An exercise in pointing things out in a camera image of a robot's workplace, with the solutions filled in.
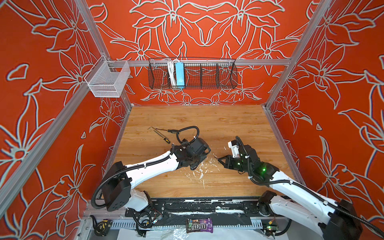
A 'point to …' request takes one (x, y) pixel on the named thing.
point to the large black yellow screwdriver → (172, 131)
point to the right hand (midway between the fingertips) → (215, 160)
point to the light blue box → (180, 75)
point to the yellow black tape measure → (101, 228)
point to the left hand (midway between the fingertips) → (207, 155)
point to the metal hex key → (156, 131)
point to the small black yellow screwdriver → (164, 139)
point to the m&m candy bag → (199, 225)
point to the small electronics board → (269, 226)
